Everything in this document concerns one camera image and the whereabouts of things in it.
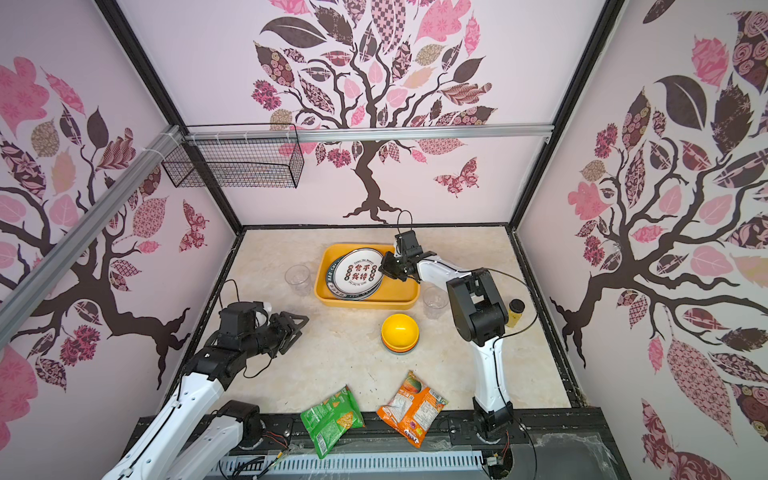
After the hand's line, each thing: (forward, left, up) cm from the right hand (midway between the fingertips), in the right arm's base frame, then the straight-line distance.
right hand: (378, 263), depth 99 cm
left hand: (-26, +18, +6) cm, 33 cm away
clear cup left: (-3, +27, -3) cm, 28 cm away
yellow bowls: (-23, -7, -5) cm, 25 cm away
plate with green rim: (-2, +8, -3) cm, 9 cm away
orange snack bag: (-44, -10, -4) cm, 46 cm away
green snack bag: (-47, +11, -3) cm, 48 cm away
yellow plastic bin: (-9, -5, -4) cm, 12 cm away
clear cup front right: (-12, -19, -5) cm, 23 cm away
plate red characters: (-2, +8, -3) cm, 9 cm away
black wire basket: (+24, +45, +27) cm, 58 cm away
